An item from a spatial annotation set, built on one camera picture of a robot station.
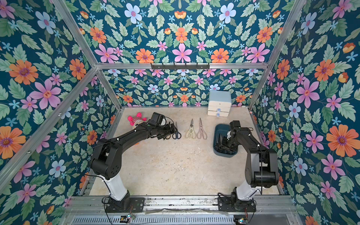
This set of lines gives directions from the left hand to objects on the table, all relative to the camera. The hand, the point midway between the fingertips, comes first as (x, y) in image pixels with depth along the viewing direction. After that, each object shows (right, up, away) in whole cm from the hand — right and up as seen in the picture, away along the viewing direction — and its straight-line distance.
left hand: (174, 130), depth 92 cm
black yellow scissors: (-6, -7, +8) cm, 12 cm away
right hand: (+33, -10, -1) cm, 34 cm away
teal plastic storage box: (+30, -9, -10) cm, 33 cm away
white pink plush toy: (-31, +6, +11) cm, 33 cm away
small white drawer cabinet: (+33, +20, +13) cm, 41 cm away
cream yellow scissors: (+11, -3, +11) cm, 16 cm away
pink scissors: (+19, -3, +12) cm, 23 cm away
